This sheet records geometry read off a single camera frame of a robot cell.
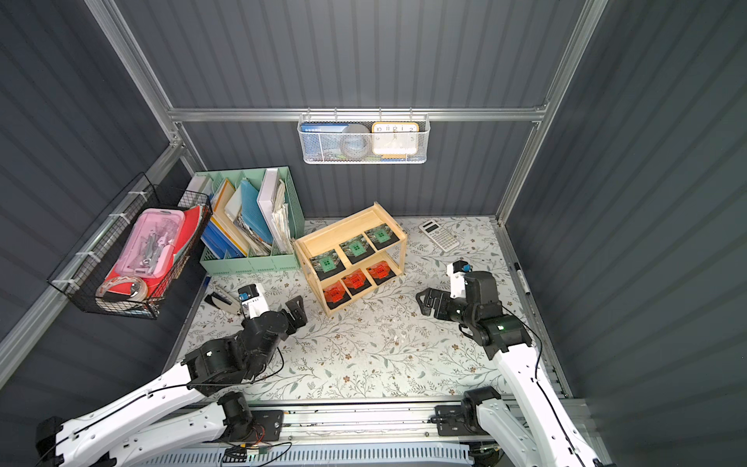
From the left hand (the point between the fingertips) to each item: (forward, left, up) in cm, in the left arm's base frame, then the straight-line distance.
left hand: (287, 304), depth 72 cm
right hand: (+3, -39, -2) cm, 39 cm away
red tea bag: (+14, -8, -20) cm, 25 cm away
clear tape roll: (-1, +32, +7) cm, 33 cm away
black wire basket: (+4, +40, +14) cm, 43 cm away
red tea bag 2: (+19, -15, -19) cm, 31 cm away
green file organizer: (+29, +20, -17) cm, 39 cm away
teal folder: (+33, +18, 0) cm, 38 cm away
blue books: (+28, +30, -8) cm, 42 cm away
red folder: (+1, +37, +8) cm, 38 cm away
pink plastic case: (+11, +34, +9) cm, 37 cm away
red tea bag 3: (+23, -24, -19) cm, 38 cm away
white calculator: (+41, -48, -20) cm, 66 cm away
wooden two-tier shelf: (+27, -13, 0) cm, 30 cm away
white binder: (+34, +13, +4) cm, 37 cm away
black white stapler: (+11, +28, -19) cm, 36 cm away
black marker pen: (+20, -75, -22) cm, 81 cm away
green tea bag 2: (+18, -17, 0) cm, 25 cm away
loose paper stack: (+29, +7, +3) cm, 30 cm away
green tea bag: (+12, -9, 0) cm, 15 cm away
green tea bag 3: (+23, -24, 0) cm, 33 cm away
